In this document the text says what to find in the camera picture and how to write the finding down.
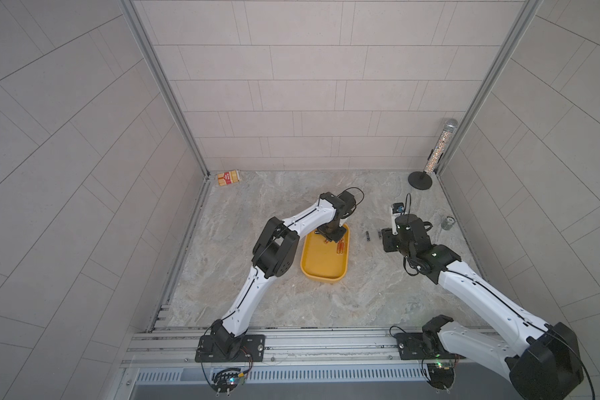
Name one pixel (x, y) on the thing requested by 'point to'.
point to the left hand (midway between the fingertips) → (333, 235)
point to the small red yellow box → (228, 177)
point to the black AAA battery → (367, 236)
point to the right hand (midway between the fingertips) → (385, 229)
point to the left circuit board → (227, 380)
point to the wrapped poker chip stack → (447, 222)
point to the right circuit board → (440, 376)
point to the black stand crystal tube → (422, 180)
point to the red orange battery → (340, 247)
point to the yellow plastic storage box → (323, 261)
